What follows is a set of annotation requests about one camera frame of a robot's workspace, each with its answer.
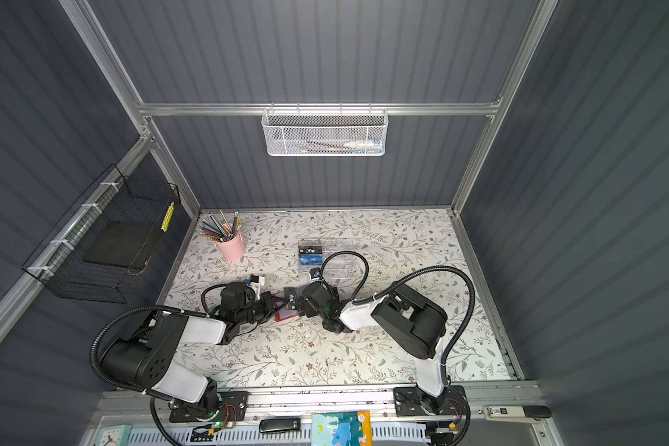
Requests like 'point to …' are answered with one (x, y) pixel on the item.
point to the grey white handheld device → (517, 413)
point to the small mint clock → (120, 435)
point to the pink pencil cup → (234, 248)
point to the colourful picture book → (342, 428)
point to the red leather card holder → (284, 312)
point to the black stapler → (275, 426)
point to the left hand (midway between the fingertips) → (291, 303)
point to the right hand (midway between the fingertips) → (312, 296)
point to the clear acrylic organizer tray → (313, 252)
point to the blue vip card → (311, 259)
